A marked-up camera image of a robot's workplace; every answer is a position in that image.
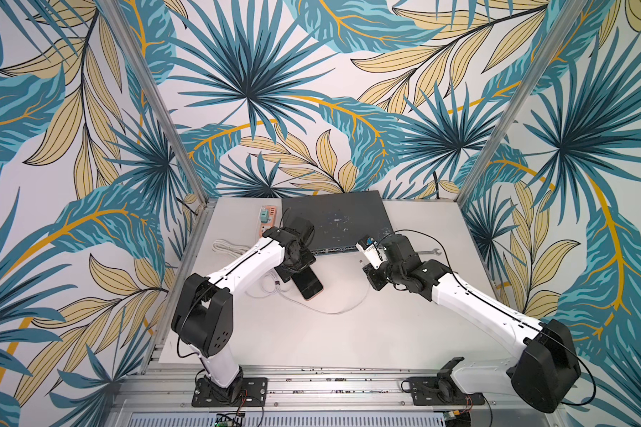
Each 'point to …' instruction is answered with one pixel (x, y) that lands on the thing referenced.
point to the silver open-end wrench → (434, 252)
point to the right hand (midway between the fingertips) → (352, 276)
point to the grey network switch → (339, 221)
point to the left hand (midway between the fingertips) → (302, 269)
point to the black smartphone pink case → (307, 283)
